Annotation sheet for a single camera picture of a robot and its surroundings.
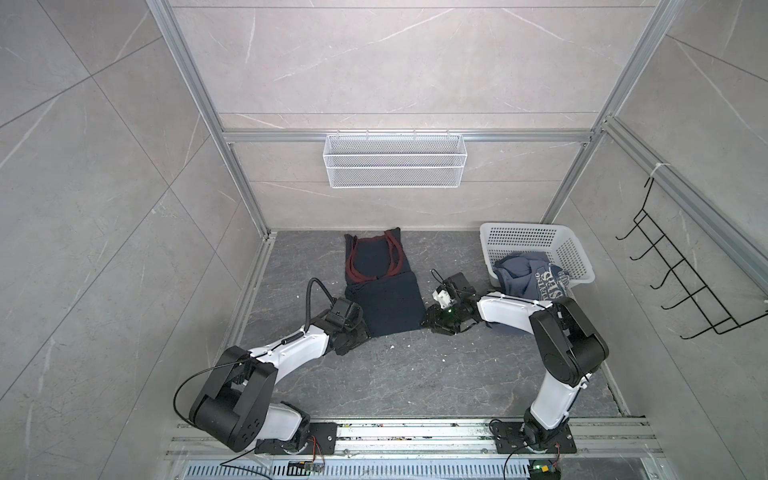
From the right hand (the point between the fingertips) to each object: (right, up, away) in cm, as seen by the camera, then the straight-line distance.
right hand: (424, 324), depth 93 cm
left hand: (-19, -1, -3) cm, 19 cm away
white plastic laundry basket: (+53, +25, +15) cm, 61 cm away
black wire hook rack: (+57, +18, -25) cm, 64 cm away
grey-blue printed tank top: (+33, +16, -3) cm, 37 cm away
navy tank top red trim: (-15, +14, +9) cm, 22 cm away
